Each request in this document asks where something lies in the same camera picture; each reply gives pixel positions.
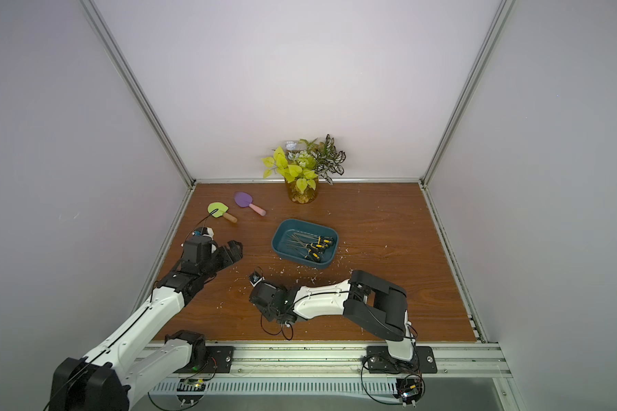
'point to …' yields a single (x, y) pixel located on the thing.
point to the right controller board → (409, 390)
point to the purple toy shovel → (244, 199)
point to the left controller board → (190, 384)
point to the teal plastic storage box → (284, 227)
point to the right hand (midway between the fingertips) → (265, 295)
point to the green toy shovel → (218, 209)
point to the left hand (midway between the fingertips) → (235, 247)
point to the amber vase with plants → (302, 164)
